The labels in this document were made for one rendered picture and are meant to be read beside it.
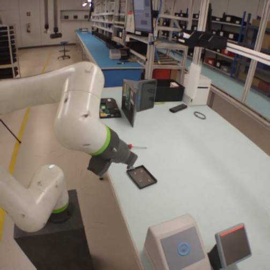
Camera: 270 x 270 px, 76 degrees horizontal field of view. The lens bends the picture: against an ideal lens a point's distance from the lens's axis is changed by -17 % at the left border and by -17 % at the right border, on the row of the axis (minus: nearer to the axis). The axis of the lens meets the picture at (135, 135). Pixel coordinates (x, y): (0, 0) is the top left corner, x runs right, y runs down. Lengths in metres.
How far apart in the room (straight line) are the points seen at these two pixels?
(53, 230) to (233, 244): 0.70
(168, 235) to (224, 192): 0.43
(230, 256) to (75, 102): 0.56
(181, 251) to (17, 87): 0.62
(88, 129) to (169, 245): 0.33
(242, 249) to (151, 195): 0.38
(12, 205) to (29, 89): 0.37
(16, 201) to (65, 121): 0.36
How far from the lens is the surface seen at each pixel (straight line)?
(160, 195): 0.78
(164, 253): 0.51
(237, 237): 0.62
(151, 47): 2.75
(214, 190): 0.87
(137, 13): 2.47
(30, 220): 0.72
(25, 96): 0.61
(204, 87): 1.57
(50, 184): 0.78
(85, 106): 0.46
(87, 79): 0.49
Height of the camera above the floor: 1.58
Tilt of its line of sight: 32 degrees down
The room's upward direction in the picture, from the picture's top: 5 degrees clockwise
